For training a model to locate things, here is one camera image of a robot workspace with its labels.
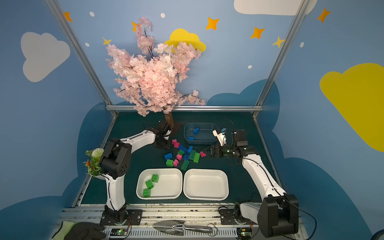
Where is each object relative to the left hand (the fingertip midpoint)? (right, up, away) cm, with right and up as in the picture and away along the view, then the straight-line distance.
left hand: (168, 145), depth 100 cm
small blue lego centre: (+13, -7, -5) cm, 16 cm away
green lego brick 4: (+2, -10, -8) cm, 13 cm away
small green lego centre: (+9, -4, -2) cm, 10 cm away
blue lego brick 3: (+19, +9, +8) cm, 23 cm away
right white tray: (+27, -22, -14) cm, 38 cm away
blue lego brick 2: (+1, -6, -6) cm, 9 cm away
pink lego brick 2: (+23, -6, -4) cm, 24 cm away
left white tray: (+4, -22, -16) cm, 27 cm away
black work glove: (-35, -37, -30) cm, 59 cm away
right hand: (+26, +1, -20) cm, 33 cm away
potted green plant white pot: (-33, -9, -25) cm, 43 cm away
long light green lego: (+19, -8, -5) cm, 21 cm away
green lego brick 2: (-5, -17, -16) cm, 24 cm away
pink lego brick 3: (+8, -7, -6) cm, 13 cm away
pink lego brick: (+4, +3, +2) cm, 5 cm away
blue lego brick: (+16, +5, +4) cm, 17 cm away
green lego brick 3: (-8, -23, -22) cm, 32 cm away
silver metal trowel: (+9, -36, -30) cm, 48 cm away
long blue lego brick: (+10, -2, 0) cm, 10 cm away
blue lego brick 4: (+15, -2, -2) cm, 15 cm away
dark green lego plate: (+17, -6, -4) cm, 18 cm away
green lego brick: (-8, -20, -17) cm, 28 cm away
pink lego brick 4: (+6, -10, -8) cm, 14 cm away
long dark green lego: (+12, -12, -8) cm, 19 cm away
